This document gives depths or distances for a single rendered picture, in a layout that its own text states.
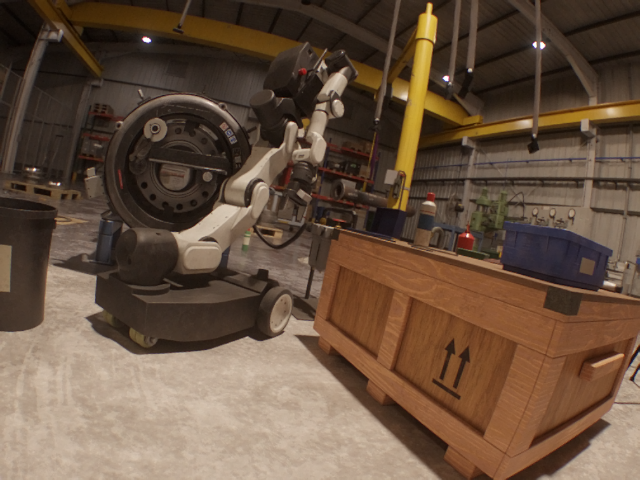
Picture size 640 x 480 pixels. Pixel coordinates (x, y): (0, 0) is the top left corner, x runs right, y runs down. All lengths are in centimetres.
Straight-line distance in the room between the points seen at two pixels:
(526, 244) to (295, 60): 129
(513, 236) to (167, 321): 98
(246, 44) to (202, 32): 167
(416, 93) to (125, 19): 1130
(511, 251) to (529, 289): 20
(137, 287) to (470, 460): 100
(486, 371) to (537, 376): 14
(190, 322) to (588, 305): 106
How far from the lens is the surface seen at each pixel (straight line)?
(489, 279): 81
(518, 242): 91
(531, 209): 820
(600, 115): 1227
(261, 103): 151
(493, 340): 81
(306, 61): 177
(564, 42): 1223
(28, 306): 119
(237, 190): 145
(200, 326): 115
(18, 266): 113
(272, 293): 135
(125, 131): 178
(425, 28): 592
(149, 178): 188
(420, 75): 552
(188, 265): 119
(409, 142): 514
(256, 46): 1348
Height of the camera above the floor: 50
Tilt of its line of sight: 4 degrees down
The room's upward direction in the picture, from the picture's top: 12 degrees clockwise
